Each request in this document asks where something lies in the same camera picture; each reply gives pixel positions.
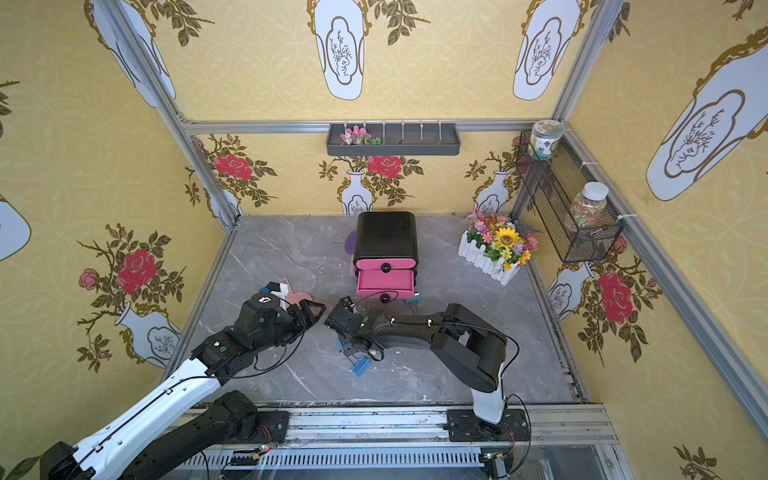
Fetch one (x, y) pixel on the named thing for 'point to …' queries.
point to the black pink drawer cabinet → (385, 255)
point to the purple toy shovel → (351, 242)
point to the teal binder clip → (416, 298)
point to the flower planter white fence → (497, 246)
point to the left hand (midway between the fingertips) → (311, 309)
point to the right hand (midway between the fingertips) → (358, 330)
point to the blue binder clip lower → (362, 365)
